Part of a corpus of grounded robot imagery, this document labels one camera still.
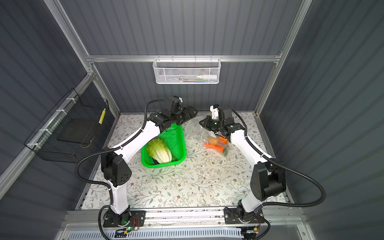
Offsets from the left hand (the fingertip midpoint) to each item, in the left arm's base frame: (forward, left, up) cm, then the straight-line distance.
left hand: (194, 113), depth 82 cm
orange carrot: (-9, -16, -25) cm, 31 cm away
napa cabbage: (-11, +22, -19) cm, 31 cm away
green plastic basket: (+3, +14, -28) cm, 31 cm away
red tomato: (-5, -19, -20) cm, 28 cm away
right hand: (-4, -3, -4) cm, 7 cm away
